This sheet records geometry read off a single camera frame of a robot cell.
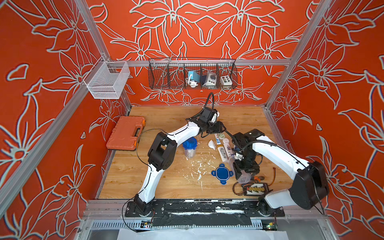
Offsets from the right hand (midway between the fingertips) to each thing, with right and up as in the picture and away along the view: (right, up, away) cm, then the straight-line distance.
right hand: (239, 177), depth 72 cm
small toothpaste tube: (-6, +15, +26) cm, 30 cm away
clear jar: (-25, +8, +15) cm, 30 cm away
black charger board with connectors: (+10, -8, +5) cm, 14 cm away
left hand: (-3, +24, +18) cm, 30 cm away
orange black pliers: (+14, -4, +9) cm, 17 cm away
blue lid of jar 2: (-6, -3, +13) cm, 14 cm away
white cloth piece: (-11, +12, +23) cm, 29 cm away
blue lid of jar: (-24, +15, +9) cm, 30 cm away
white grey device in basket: (-12, +54, +19) cm, 58 cm away
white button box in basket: (-1, +54, +23) cm, 59 cm away
